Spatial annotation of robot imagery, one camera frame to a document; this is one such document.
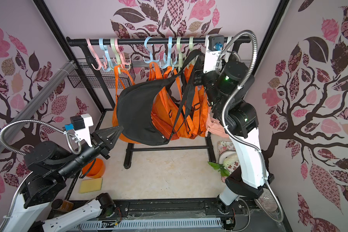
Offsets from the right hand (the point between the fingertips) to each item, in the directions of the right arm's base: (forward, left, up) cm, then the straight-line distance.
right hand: (204, 52), depth 45 cm
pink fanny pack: (-1, -10, -37) cm, 38 cm away
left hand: (-17, +28, -19) cm, 37 cm away
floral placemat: (+4, -23, -66) cm, 70 cm away
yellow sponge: (-21, +60, -63) cm, 90 cm away
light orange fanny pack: (-1, -1, -37) cm, 37 cm away
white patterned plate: (-5, -25, -63) cm, 68 cm away
